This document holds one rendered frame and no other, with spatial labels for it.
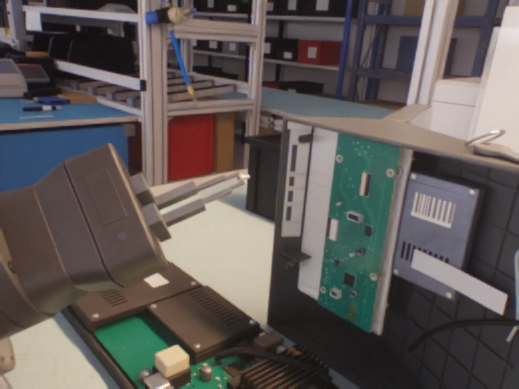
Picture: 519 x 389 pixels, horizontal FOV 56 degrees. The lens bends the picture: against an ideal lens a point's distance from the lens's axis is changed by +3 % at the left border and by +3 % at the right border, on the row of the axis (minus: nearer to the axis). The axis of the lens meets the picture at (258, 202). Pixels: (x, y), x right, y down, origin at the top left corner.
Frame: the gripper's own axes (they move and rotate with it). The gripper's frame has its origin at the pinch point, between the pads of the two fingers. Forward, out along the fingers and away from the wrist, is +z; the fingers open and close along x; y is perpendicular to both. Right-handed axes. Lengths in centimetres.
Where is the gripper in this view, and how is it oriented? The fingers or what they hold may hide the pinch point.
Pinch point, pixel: (240, 178)
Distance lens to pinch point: 31.6
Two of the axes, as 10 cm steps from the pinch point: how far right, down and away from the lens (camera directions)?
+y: 0.5, -2.8, -9.6
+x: -4.3, -8.7, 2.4
